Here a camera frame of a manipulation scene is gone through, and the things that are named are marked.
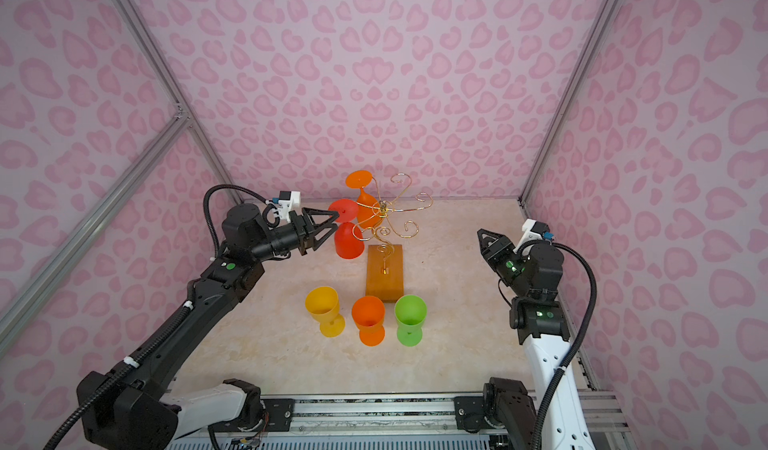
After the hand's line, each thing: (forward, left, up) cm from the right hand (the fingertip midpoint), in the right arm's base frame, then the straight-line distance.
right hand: (480, 232), depth 70 cm
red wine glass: (+3, +33, -9) cm, 34 cm away
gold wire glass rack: (+7, +23, -5) cm, 25 cm away
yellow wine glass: (-9, +40, -23) cm, 47 cm away
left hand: (-1, +32, +6) cm, 33 cm away
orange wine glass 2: (-12, +27, -19) cm, 35 cm away
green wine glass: (-10, +16, -22) cm, 29 cm away
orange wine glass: (+8, +27, -1) cm, 28 cm away
